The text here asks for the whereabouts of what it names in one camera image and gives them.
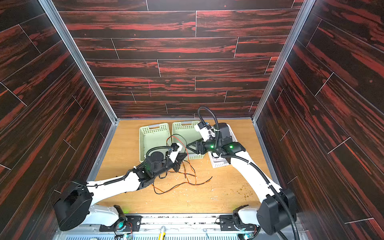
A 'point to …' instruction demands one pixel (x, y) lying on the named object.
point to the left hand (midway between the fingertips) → (187, 154)
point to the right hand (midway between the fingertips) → (192, 143)
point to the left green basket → (153, 136)
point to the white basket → (218, 162)
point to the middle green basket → (184, 132)
